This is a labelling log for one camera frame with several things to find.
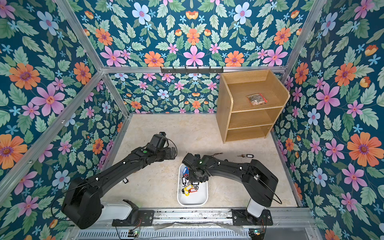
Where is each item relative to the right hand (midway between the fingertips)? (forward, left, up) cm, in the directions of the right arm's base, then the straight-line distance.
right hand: (193, 179), depth 83 cm
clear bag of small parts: (+34, -34, +30) cm, 57 cm away
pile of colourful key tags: (-3, +3, -4) cm, 6 cm away
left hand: (+14, +14, +8) cm, 21 cm away
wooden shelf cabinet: (+34, -30, +27) cm, 53 cm away
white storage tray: (-6, +2, -4) cm, 8 cm away
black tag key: (+18, -34, -4) cm, 38 cm away
